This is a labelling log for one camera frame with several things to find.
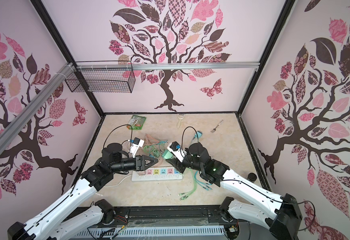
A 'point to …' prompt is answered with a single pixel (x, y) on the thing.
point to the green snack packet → (136, 122)
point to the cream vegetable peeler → (179, 120)
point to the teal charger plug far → (198, 134)
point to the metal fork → (214, 130)
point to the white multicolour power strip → (154, 174)
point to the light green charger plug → (156, 153)
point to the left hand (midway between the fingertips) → (156, 165)
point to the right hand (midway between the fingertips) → (170, 154)
